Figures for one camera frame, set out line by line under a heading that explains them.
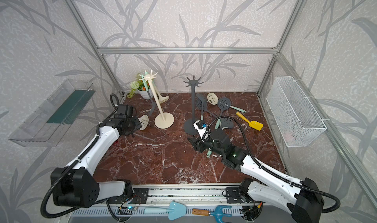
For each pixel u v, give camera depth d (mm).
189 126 1027
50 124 645
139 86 1079
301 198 394
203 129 611
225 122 970
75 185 398
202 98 1096
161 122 1018
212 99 1153
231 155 550
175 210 706
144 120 1018
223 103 1118
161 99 932
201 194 755
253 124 989
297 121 618
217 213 684
